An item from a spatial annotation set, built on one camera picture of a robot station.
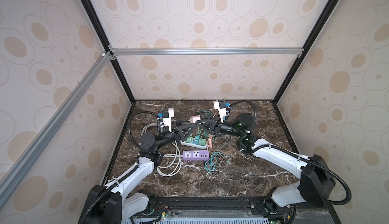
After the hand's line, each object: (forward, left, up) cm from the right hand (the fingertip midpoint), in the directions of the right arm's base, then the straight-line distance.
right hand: (198, 124), depth 63 cm
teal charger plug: (+8, +1, -28) cm, 29 cm away
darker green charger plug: (+8, -2, -28) cm, 30 cm away
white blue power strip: (+9, +4, -33) cm, 34 cm away
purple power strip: (+1, +2, -32) cm, 32 cm away
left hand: (-3, 0, +1) cm, 3 cm away
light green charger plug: (+9, +6, -28) cm, 30 cm away
